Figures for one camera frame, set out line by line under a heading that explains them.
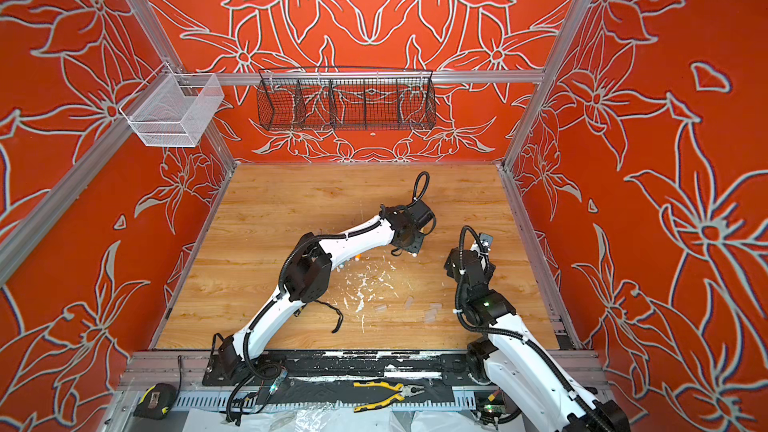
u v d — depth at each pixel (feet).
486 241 2.24
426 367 2.45
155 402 2.20
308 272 1.92
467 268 1.97
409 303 2.77
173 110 3.03
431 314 2.67
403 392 2.28
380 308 2.73
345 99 3.28
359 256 2.15
